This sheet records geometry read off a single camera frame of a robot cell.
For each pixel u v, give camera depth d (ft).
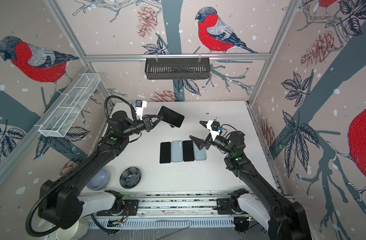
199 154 3.02
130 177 2.72
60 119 2.37
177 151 3.05
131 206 2.40
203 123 2.35
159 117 2.29
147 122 2.08
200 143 2.03
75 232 2.18
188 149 3.13
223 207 2.40
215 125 1.87
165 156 3.01
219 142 2.07
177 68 3.48
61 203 1.29
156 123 2.28
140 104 2.13
